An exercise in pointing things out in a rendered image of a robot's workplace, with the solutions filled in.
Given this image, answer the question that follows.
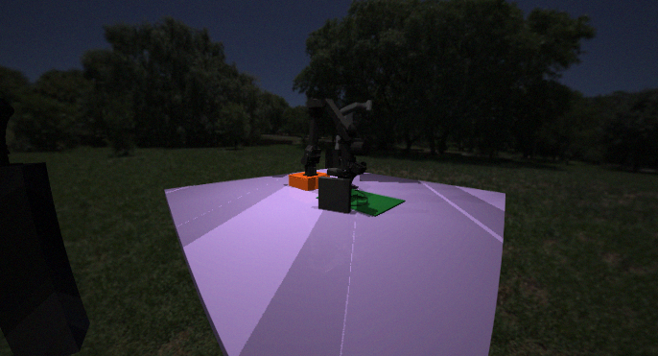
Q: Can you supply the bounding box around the green circuit board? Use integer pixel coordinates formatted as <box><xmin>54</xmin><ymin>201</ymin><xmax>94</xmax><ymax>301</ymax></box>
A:
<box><xmin>351</xmin><ymin>189</ymin><xmax>405</xmax><ymax>217</ymax></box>

